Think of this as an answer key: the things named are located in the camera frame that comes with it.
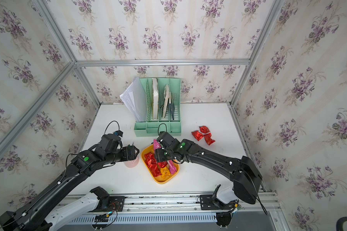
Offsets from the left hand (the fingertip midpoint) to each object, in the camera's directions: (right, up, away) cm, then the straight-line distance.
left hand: (134, 153), depth 73 cm
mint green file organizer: (+4, +11, +31) cm, 33 cm away
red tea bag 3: (+14, -8, +5) cm, 17 cm away
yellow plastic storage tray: (+5, -1, +15) cm, 16 cm away
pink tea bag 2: (+20, -11, +7) cm, 23 cm away
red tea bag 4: (+37, +6, +25) cm, 45 cm away
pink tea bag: (+9, +1, +13) cm, 16 cm away
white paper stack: (-5, +32, +17) cm, 37 cm away
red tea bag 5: (+42, +10, +28) cm, 51 cm away
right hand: (+13, -2, +4) cm, 13 cm away
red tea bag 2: (+10, -11, +5) cm, 16 cm away
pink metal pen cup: (-5, -10, +13) cm, 17 cm away
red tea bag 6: (+44, +4, +23) cm, 49 cm away
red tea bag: (+7, -7, +9) cm, 13 cm away
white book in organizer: (+8, +31, +19) cm, 37 cm away
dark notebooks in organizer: (+16, +31, +24) cm, 43 cm away
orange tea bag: (+15, -13, +7) cm, 21 cm away
